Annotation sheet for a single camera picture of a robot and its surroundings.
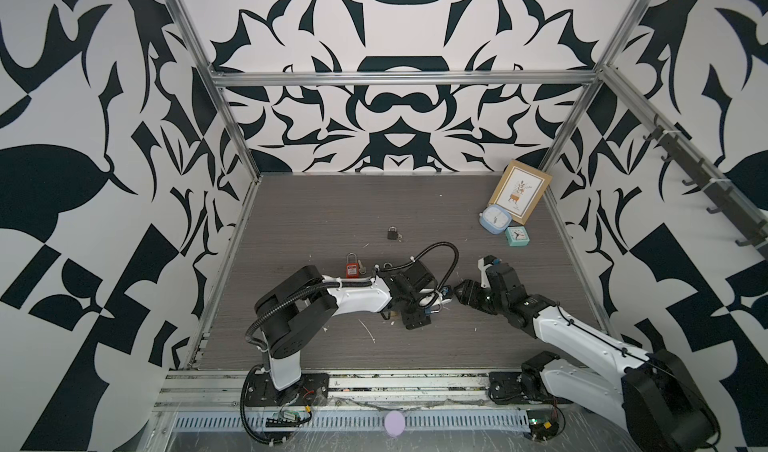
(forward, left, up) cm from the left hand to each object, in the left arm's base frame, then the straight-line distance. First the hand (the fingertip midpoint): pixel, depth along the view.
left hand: (427, 302), depth 87 cm
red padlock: (+11, +22, 0) cm, 25 cm away
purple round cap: (-28, +11, +7) cm, 31 cm away
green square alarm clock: (+22, -33, 0) cm, 39 cm away
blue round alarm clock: (+28, -27, +1) cm, 39 cm away
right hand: (+2, -10, +3) cm, 10 cm away
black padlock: (+24, +9, -1) cm, 26 cm away
